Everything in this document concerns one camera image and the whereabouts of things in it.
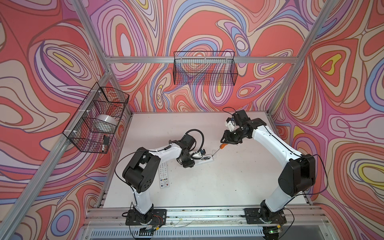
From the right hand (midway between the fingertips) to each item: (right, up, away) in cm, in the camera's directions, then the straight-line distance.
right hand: (224, 144), depth 84 cm
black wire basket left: (-68, +9, -11) cm, 70 cm away
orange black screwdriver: (-2, -1, -1) cm, 2 cm away
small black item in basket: (-61, +3, -11) cm, 62 cm away
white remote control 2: (-35, -19, +2) cm, 40 cm away
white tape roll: (-61, +14, -10) cm, 63 cm away
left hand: (-19, -11, +9) cm, 24 cm away
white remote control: (-10, -10, +9) cm, 17 cm away
